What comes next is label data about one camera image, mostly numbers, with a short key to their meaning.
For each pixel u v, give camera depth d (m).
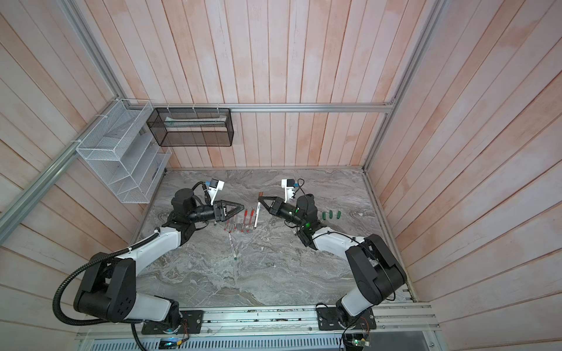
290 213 0.73
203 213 0.71
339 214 1.01
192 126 0.97
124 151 0.74
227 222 0.98
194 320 0.73
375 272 0.45
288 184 0.76
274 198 0.76
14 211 0.52
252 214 1.01
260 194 0.80
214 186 0.73
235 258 0.88
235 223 0.98
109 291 0.43
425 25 0.73
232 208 0.82
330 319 0.73
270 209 0.74
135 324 0.69
